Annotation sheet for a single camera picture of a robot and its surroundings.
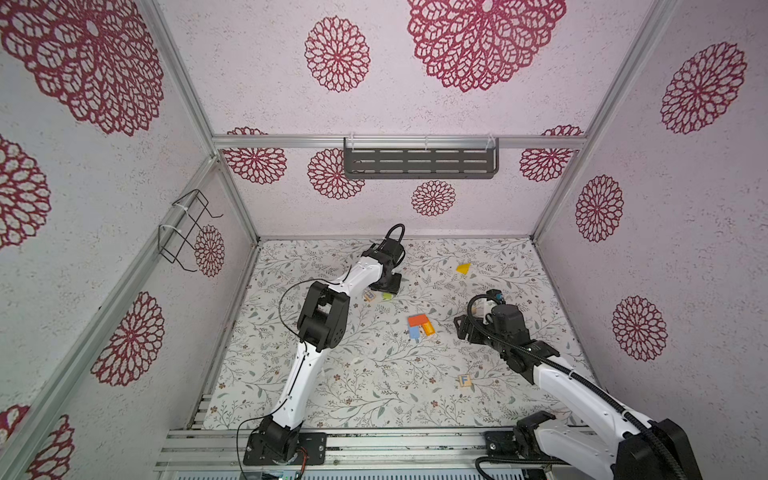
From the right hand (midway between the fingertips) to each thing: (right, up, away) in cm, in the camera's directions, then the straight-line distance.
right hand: (467, 317), depth 85 cm
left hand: (-22, +6, +19) cm, 30 cm away
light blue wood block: (-14, -6, +9) cm, 18 cm away
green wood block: (-22, +4, +17) cm, 29 cm away
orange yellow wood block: (-10, -5, +9) cm, 14 cm away
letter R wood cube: (-29, +4, +17) cm, 34 cm away
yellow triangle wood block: (+6, +14, +27) cm, 31 cm away
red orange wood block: (-13, -3, +12) cm, 18 cm away
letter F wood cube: (-1, -17, -2) cm, 17 cm away
